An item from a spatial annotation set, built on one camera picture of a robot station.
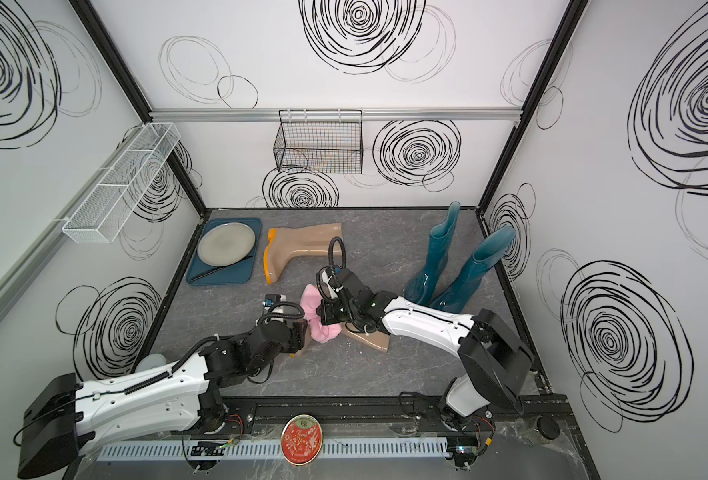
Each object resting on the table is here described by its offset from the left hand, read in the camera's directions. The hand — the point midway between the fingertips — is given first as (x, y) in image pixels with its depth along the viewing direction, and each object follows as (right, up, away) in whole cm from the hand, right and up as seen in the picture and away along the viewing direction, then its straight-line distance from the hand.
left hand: (301, 326), depth 80 cm
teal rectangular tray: (-39, +11, +22) cm, 46 cm away
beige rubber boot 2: (-1, +23, +28) cm, 36 cm away
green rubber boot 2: (+35, +9, +13) cm, 38 cm away
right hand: (+4, +3, 0) cm, 5 cm away
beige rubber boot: (+21, -5, +4) cm, 22 cm away
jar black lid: (+57, -17, -16) cm, 62 cm away
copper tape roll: (-39, -8, -3) cm, 40 cm away
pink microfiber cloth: (+3, +7, +1) cm, 8 cm away
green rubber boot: (+45, +6, +9) cm, 47 cm away
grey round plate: (-34, +21, +30) cm, 50 cm away
